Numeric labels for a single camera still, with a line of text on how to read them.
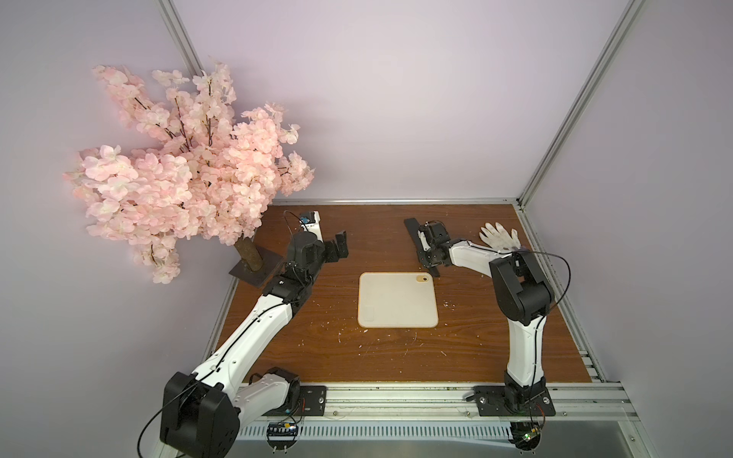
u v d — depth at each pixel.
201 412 0.38
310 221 0.67
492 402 0.72
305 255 0.58
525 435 0.70
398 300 0.92
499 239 1.07
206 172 0.66
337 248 0.71
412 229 1.16
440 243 0.79
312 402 0.73
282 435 0.72
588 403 0.74
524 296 0.54
